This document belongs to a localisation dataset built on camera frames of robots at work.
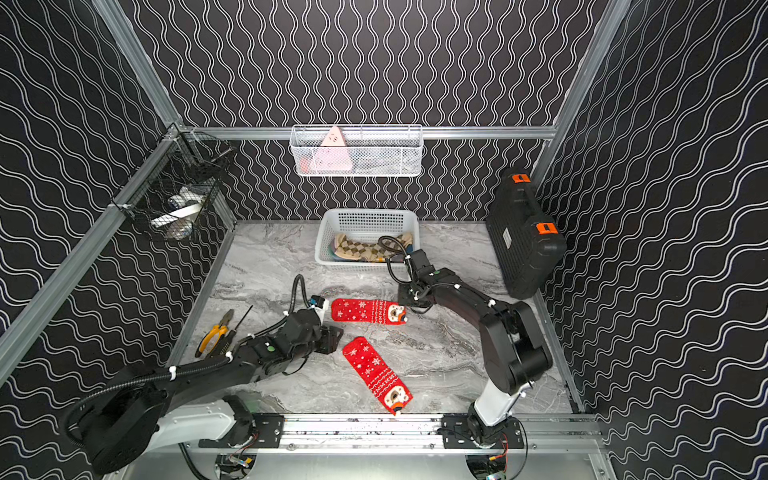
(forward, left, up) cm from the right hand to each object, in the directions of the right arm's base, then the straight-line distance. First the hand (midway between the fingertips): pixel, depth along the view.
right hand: (406, 297), depth 93 cm
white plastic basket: (+28, +14, -4) cm, 31 cm away
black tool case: (+7, -35, +15) cm, 38 cm away
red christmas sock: (-2, +11, -5) cm, 12 cm away
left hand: (-11, +20, +2) cm, 23 cm away
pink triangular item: (+32, +22, +30) cm, 49 cm away
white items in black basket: (+7, +58, +29) cm, 65 cm away
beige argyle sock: (+4, +6, +19) cm, 20 cm away
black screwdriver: (-13, +53, -5) cm, 55 cm away
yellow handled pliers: (-11, +58, -5) cm, 59 cm away
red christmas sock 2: (-22, +8, -6) cm, 24 cm away
